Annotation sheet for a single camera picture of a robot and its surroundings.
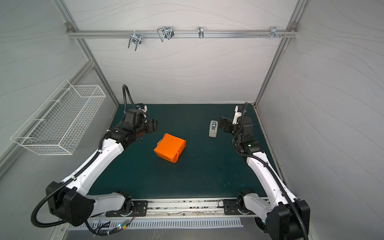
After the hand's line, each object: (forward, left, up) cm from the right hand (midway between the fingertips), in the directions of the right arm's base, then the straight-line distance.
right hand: (229, 117), depth 78 cm
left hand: (-3, +43, -2) cm, 44 cm away
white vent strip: (-47, +55, -26) cm, 77 cm away
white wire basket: (-15, +81, +7) cm, 83 cm away
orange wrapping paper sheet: (-9, +34, -19) cm, 40 cm away
